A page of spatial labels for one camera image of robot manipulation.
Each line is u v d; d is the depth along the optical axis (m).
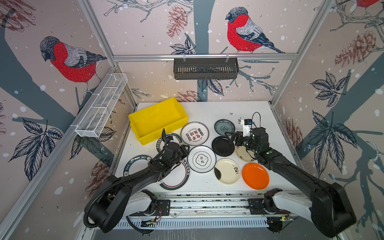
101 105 0.79
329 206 0.40
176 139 1.00
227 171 0.86
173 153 0.67
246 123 0.73
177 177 0.85
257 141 0.64
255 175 0.81
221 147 0.94
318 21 0.77
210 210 0.73
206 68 1.04
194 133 1.03
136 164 0.87
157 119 1.05
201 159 0.90
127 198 0.41
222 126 1.07
